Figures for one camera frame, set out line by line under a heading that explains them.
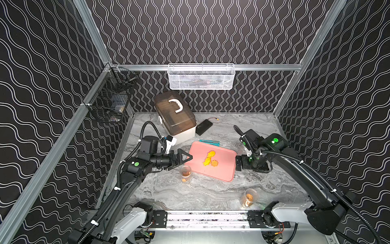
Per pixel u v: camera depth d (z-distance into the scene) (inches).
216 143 40.6
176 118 38.4
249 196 30.0
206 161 36.9
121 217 22.0
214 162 36.6
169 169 27.7
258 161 23.1
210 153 38.1
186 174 32.8
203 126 43.0
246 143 22.9
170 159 24.4
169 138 27.1
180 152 24.3
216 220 30.0
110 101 37.9
